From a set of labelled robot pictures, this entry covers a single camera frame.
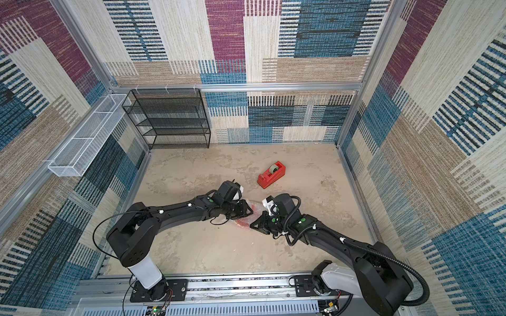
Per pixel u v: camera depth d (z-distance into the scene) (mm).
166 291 726
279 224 698
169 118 1105
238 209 775
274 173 1010
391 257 418
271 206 770
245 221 831
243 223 845
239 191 729
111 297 739
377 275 413
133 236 462
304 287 729
